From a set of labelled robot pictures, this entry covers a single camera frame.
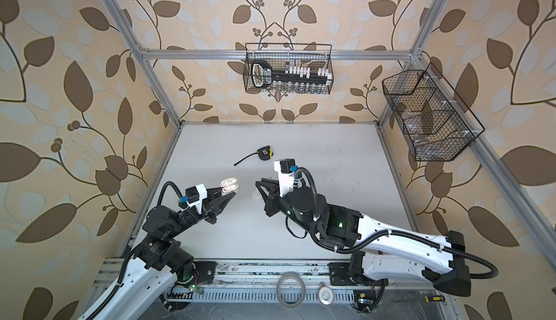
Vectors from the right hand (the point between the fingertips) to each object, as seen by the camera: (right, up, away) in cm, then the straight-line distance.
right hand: (258, 184), depth 59 cm
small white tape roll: (+21, -38, +11) cm, 45 cm away
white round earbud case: (-5, -10, +32) cm, 34 cm away
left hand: (-8, -2, +4) cm, 10 cm away
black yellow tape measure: (-3, +7, +46) cm, 46 cm away
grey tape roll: (+6, -35, +15) cm, 39 cm away
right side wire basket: (+59, +18, +14) cm, 64 cm away
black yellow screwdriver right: (+56, -39, +10) cm, 69 cm away
